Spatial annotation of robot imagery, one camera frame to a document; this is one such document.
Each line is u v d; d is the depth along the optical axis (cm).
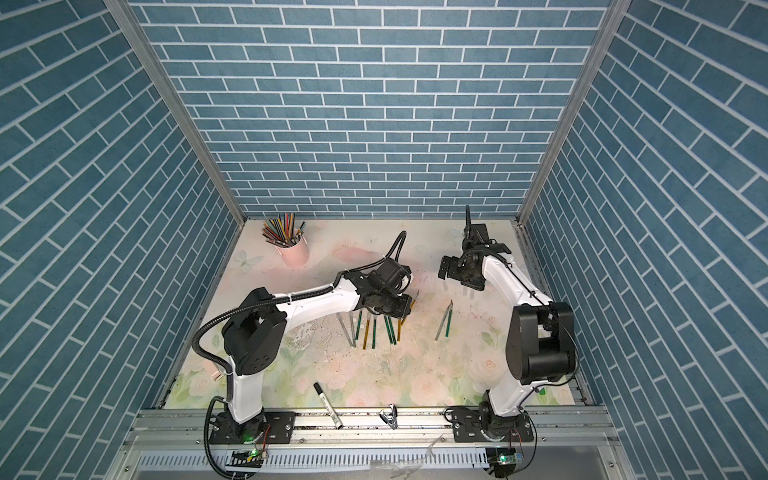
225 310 96
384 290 71
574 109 88
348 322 94
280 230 99
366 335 89
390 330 91
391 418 75
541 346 46
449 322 93
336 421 75
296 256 103
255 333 49
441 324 93
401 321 93
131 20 71
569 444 73
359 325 91
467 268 69
